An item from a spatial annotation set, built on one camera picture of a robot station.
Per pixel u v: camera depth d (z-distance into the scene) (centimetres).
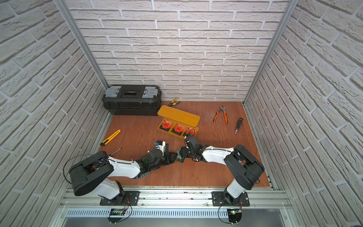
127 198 73
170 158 77
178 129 100
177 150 91
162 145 81
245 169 45
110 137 97
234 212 71
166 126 103
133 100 98
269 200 76
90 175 44
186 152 80
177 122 92
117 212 73
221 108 117
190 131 101
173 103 118
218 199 73
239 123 103
